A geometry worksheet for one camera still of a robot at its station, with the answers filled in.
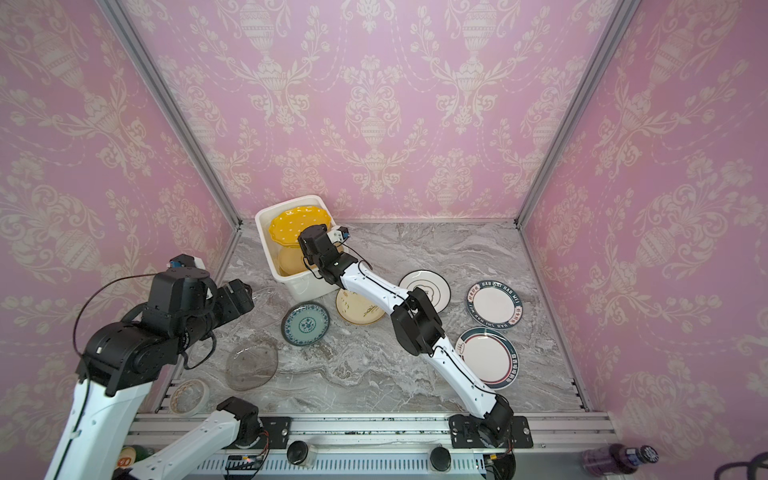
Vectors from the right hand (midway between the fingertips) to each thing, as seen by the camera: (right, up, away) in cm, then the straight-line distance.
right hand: (297, 230), depth 91 cm
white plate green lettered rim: (+62, -24, +6) cm, 67 cm away
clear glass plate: (-12, -40, -5) cm, 42 cm away
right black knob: (+40, -56, -20) cm, 72 cm away
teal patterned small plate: (+1, -29, +3) cm, 29 cm away
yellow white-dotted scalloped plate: (-5, +1, +4) cm, 6 cm away
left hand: (-4, -16, -28) cm, 32 cm away
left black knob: (+9, -49, -27) cm, 57 cm away
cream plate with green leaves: (+18, -25, +4) cm, 31 cm away
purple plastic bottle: (+77, -51, -27) cm, 96 cm away
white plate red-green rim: (+58, -37, -4) cm, 69 cm away
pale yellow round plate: (-7, -10, +15) cm, 20 cm away
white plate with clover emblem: (+42, -18, +12) cm, 47 cm away
